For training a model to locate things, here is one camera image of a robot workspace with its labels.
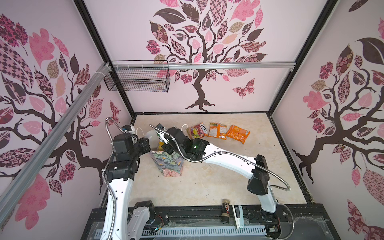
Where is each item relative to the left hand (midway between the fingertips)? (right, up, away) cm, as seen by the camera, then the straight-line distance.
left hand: (146, 141), depth 72 cm
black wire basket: (-13, +41, +23) cm, 48 cm away
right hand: (+9, +3, +1) cm, 9 cm away
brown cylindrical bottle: (+39, -36, -1) cm, 53 cm away
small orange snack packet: (+41, +5, +34) cm, 53 cm away
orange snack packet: (+54, +3, +32) cm, 63 cm away
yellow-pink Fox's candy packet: (+25, +4, +32) cm, 41 cm away
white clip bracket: (+46, -38, -2) cm, 60 cm away
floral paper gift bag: (+10, -13, +5) cm, 17 cm away
